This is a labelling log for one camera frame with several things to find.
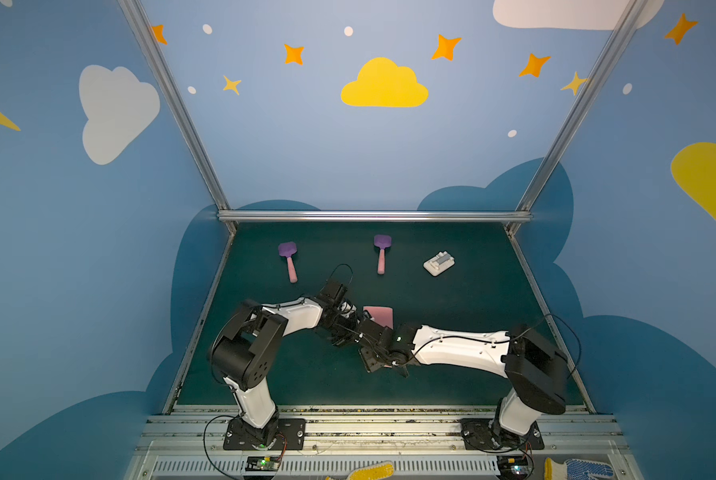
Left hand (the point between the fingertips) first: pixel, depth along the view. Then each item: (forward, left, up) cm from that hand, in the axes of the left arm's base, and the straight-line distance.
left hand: (371, 340), depth 87 cm
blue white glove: (-30, -49, -3) cm, 57 cm away
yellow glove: (-31, -3, -3) cm, 31 cm away
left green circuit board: (-30, +27, -5) cm, 40 cm away
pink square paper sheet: (+11, -4, -4) cm, 12 cm away
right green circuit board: (-30, -34, -4) cm, 46 cm away
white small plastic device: (+31, -26, -2) cm, 40 cm away
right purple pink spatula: (+42, -5, -2) cm, 42 cm away
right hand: (-4, 0, +1) cm, 4 cm away
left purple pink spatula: (+36, +31, -1) cm, 48 cm away
